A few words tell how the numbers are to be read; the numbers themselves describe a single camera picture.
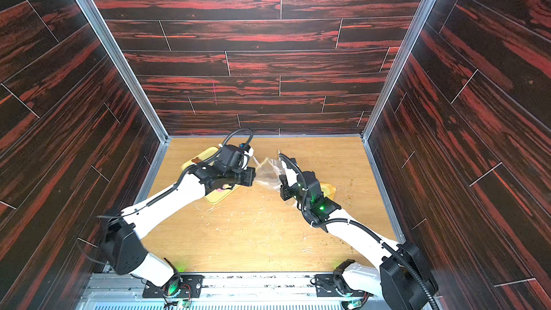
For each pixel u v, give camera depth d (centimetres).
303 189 58
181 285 72
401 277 40
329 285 72
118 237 41
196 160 109
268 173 75
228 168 62
